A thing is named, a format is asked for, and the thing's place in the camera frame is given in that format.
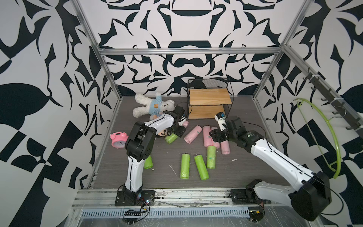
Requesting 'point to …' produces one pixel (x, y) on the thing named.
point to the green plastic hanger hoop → (332, 167)
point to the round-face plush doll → (165, 133)
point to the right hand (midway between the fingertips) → (215, 129)
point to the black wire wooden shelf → (210, 92)
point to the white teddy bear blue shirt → (154, 108)
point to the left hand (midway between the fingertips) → (177, 128)
